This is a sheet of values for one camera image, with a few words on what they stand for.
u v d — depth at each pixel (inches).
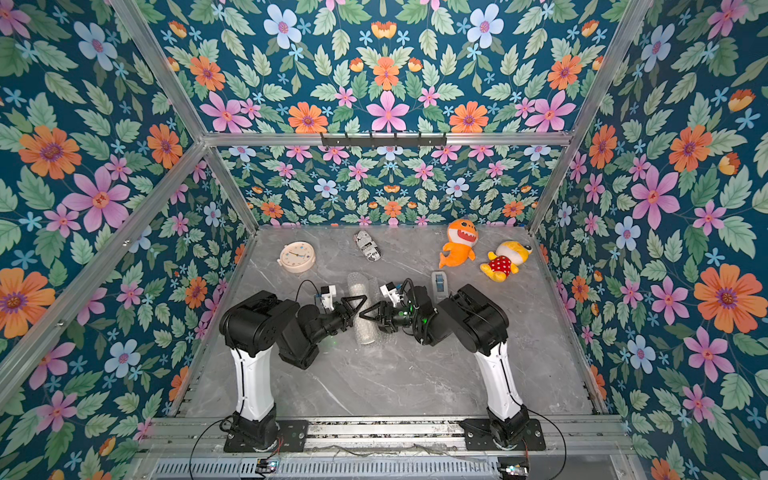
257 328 21.2
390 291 35.6
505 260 40.4
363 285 37.4
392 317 33.0
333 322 33.2
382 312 33.0
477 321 22.9
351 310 33.3
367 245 43.6
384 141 36.7
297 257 42.4
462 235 42.4
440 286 38.8
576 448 29.3
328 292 35.5
